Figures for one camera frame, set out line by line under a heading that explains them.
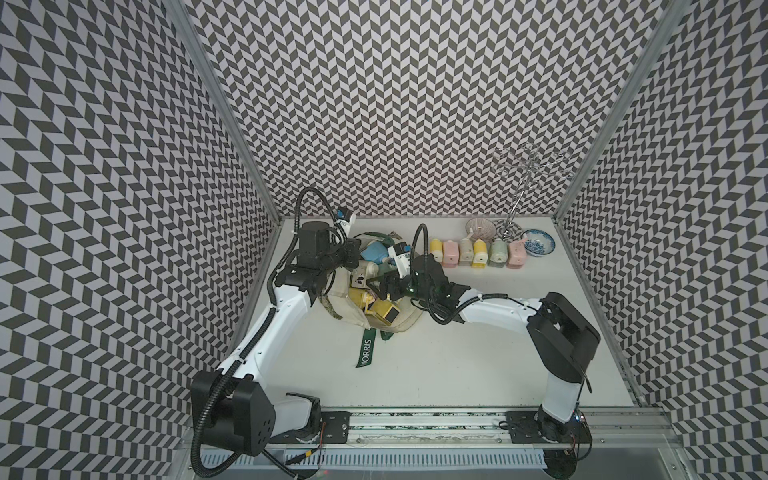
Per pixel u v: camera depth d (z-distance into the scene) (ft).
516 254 3.25
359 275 2.81
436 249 3.25
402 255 2.46
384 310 2.77
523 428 2.38
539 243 3.54
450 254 3.25
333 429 2.36
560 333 1.71
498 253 3.24
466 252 3.24
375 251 3.00
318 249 1.95
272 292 1.70
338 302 2.67
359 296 2.80
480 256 3.24
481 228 3.67
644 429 2.48
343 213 2.25
